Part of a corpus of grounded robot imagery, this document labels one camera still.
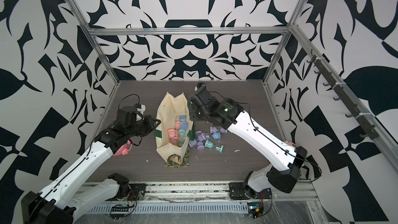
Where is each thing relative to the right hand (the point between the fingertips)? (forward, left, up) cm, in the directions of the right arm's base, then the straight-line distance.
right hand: (191, 108), depth 69 cm
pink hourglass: (+6, +10, -26) cm, 29 cm away
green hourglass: (-7, -14, -28) cm, 32 cm away
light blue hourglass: (-1, -13, -27) cm, 30 cm away
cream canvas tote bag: (+10, +14, -17) cm, 24 cm away
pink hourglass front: (-1, +12, -22) cm, 25 cm away
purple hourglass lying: (+3, -11, -27) cm, 29 cm away
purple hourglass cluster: (-3, -4, -23) cm, 23 cm away
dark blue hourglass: (+4, +5, -23) cm, 24 cm away
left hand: (+1, +16, -9) cm, 18 cm away
